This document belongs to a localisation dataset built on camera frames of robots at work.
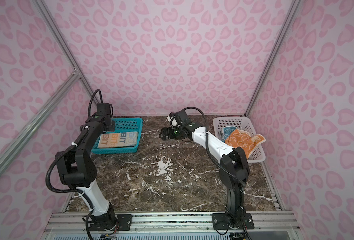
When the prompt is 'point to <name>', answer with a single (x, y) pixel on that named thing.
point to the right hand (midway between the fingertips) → (166, 133)
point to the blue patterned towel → (226, 131)
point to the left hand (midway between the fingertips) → (99, 122)
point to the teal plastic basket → (122, 125)
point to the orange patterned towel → (239, 138)
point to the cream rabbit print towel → (118, 139)
